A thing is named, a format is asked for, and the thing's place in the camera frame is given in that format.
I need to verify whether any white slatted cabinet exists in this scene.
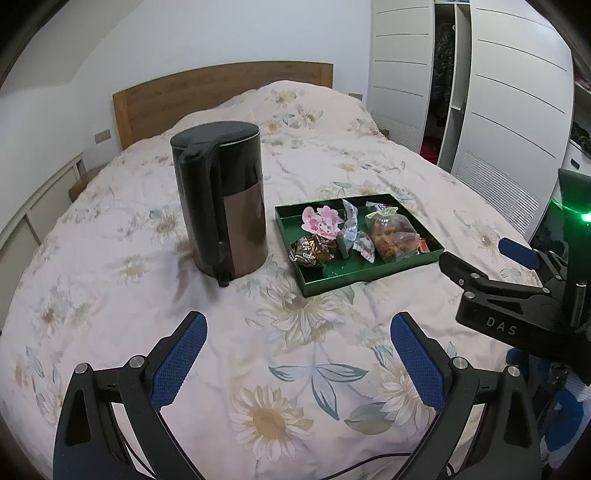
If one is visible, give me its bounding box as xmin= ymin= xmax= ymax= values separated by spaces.
xmin=0 ymin=154 xmax=86 ymax=259

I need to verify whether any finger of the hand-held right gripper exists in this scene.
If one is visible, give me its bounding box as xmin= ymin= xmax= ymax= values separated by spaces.
xmin=499 ymin=237 xmax=568 ymax=282
xmin=438 ymin=251 xmax=566 ymax=301

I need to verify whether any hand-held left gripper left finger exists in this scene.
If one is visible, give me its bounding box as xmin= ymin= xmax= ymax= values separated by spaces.
xmin=53 ymin=311 xmax=208 ymax=480

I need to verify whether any long light blue snack packet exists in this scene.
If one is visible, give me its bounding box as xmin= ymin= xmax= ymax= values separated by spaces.
xmin=342 ymin=198 xmax=360 ymax=234

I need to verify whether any wooden nightstand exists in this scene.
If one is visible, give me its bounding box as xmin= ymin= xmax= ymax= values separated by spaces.
xmin=68 ymin=167 xmax=102 ymax=202

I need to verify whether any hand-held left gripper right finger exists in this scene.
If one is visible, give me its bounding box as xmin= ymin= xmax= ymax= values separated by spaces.
xmin=390 ymin=311 xmax=542 ymax=480

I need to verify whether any wooden headboard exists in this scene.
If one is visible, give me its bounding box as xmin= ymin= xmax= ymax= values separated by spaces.
xmin=112 ymin=61 xmax=334 ymax=151

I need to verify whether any small clear pink packet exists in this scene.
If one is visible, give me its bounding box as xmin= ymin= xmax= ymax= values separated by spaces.
xmin=339 ymin=228 xmax=376 ymax=265

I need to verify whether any clear bag of mixed snacks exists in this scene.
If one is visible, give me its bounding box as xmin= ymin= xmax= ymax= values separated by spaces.
xmin=365 ymin=212 xmax=422 ymax=264

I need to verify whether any floral blanket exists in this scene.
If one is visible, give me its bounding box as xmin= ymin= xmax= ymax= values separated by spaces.
xmin=0 ymin=79 xmax=546 ymax=480

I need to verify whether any brown oat snack packet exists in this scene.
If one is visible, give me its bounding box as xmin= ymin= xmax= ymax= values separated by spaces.
xmin=288 ymin=234 xmax=340 ymax=268

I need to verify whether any black brown electric kettle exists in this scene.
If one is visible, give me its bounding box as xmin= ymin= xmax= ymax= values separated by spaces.
xmin=170 ymin=121 xmax=270 ymax=288

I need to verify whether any white wardrobe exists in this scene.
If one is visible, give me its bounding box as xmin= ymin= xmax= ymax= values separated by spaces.
xmin=369 ymin=0 xmax=575 ymax=241

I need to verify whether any green tray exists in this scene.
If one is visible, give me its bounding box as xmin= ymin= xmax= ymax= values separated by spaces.
xmin=274 ymin=193 xmax=445 ymax=298

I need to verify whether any pink cartoon snack packet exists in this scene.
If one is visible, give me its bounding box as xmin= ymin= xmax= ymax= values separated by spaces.
xmin=300 ymin=205 xmax=345 ymax=241

